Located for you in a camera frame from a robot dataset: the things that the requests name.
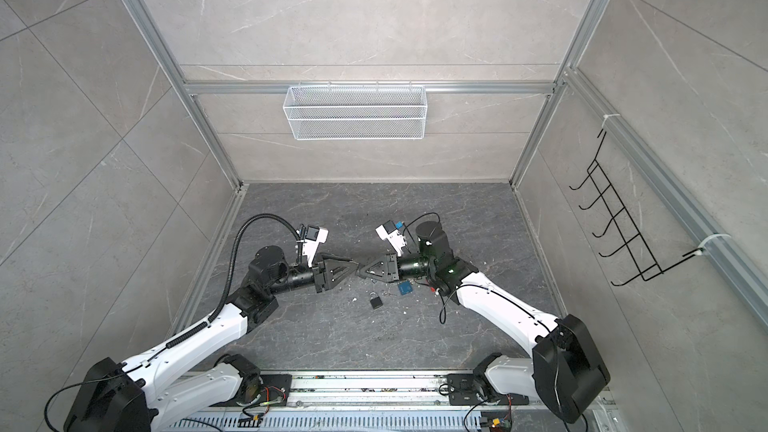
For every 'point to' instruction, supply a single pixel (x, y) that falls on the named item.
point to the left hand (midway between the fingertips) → (353, 260)
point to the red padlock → (432, 289)
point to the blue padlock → (405, 287)
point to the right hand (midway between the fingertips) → (364, 273)
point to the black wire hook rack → (635, 244)
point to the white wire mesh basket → (355, 113)
